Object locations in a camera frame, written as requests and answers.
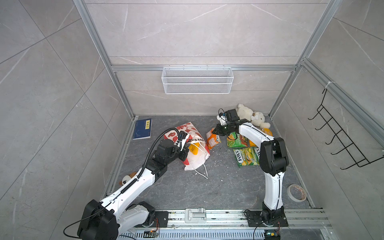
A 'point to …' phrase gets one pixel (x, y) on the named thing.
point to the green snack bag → (236, 140)
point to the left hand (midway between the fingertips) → (189, 140)
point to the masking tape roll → (296, 193)
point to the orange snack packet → (212, 139)
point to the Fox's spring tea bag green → (247, 156)
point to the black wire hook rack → (347, 143)
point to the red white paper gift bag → (192, 161)
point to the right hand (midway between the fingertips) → (213, 130)
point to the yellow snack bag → (268, 131)
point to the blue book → (142, 129)
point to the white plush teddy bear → (256, 118)
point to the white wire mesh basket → (197, 80)
